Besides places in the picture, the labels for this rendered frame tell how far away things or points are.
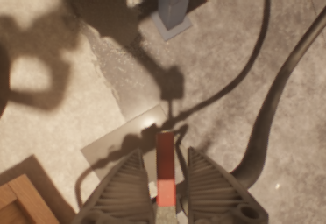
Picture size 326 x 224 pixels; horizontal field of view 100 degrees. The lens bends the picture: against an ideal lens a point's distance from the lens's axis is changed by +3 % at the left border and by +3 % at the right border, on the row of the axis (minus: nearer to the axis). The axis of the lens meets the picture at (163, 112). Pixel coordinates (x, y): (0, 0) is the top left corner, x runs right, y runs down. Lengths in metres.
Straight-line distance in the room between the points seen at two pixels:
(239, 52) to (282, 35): 0.21
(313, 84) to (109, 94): 0.94
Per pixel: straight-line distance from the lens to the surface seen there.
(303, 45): 0.55
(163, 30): 0.69
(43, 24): 0.87
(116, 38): 0.71
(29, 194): 0.86
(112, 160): 0.71
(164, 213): 0.20
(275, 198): 0.97
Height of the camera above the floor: 0.63
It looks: 86 degrees down
